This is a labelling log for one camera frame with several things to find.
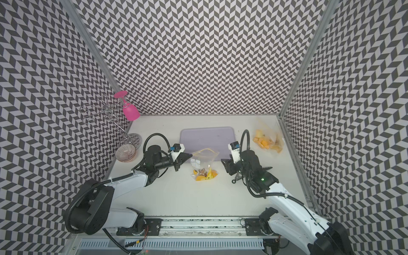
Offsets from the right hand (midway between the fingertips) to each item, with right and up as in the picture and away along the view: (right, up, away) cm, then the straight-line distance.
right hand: (226, 161), depth 79 cm
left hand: (-18, +2, +3) cm, 19 cm away
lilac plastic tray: (-4, +10, +26) cm, 28 cm away
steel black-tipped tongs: (+8, -10, +8) cm, 15 cm away
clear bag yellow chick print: (-12, -2, +2) cm, 12 cm away
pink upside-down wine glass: (-54, +26, +12) cm, 61 cm away
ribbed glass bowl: (-60, +1, +16) cm, 62 cm away
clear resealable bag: (+29, +8, +10) cm, 32 cm away
